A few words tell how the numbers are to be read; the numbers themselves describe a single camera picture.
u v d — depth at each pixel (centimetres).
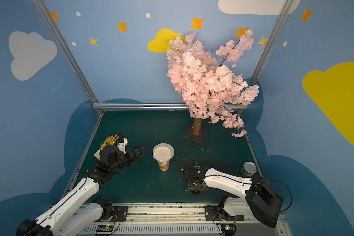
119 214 73
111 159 61
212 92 65
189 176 65
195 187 73
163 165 82
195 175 60
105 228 73
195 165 78
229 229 73
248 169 86
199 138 107
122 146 73
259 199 42
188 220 74
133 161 69
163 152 79
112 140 101
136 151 70
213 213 74
